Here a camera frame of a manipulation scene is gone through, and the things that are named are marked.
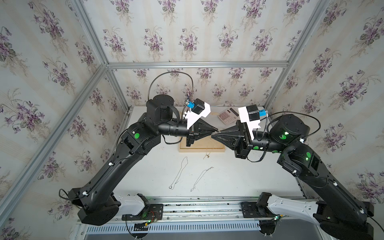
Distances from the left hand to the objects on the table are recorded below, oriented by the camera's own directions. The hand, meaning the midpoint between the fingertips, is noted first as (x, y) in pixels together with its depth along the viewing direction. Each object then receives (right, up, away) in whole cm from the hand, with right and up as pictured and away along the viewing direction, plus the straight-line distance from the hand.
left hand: (218, 132), depth 47 cm
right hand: (-1, -1, -5) cm, 5 cm away
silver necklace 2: (-7, -33, +35) cm, 49 cm away
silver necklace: (-14, -22, +43) cm, 51 cm away
